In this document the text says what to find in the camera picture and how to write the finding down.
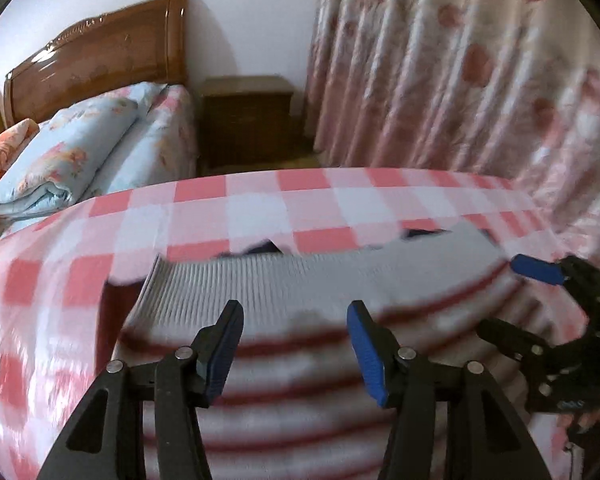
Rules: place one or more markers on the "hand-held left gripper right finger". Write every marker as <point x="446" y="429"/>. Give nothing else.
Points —
<point x="367" y="355"/>

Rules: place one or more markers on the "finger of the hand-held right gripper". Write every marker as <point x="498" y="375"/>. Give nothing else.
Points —
<point x="515" y="342"/>
<point x="535" y="269"/>

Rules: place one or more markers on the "large wooden headboard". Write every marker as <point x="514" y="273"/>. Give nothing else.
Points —
<point x="105" y="45"/>

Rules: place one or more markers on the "floral curtain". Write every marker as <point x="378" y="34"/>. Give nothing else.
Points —
<point x="455" y="75"/>

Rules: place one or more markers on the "wooden nightstand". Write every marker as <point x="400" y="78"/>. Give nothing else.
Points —
<point x="245" y="120"/>

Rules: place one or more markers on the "floral bed sheet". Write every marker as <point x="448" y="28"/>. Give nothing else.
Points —
<point x="165" y="140"/>

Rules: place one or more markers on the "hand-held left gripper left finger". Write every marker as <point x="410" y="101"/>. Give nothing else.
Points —
<point x="220" y="360"/>

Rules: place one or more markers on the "light blue floral quilt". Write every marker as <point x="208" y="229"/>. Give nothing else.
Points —
<point x="70" y="150"/>

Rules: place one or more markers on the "orange floral pillow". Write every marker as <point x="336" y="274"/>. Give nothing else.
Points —
<point x="0" y="155"/>

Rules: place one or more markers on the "pink checked bed sheet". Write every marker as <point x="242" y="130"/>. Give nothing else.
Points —
<point x="205" y="220"/>

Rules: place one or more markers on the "striped knit sweater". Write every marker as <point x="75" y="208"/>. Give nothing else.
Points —
<point x="330" y="410"/>

